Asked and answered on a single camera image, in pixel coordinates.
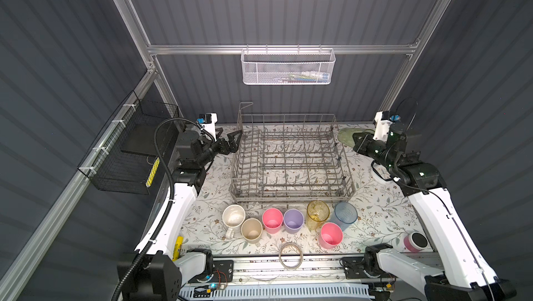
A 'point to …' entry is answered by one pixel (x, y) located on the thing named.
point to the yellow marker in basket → (149, 181)
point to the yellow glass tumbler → (318, 212)
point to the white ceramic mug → (234, 216)
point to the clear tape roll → (280, 254)
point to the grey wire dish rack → (283, 158)
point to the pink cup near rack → (272, 219)
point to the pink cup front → (330, 235)
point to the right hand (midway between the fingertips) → (356, 135)
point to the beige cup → (252, 230)
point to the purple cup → (293, 220)
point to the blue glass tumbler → (344, 214)
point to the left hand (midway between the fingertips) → (232, 130)
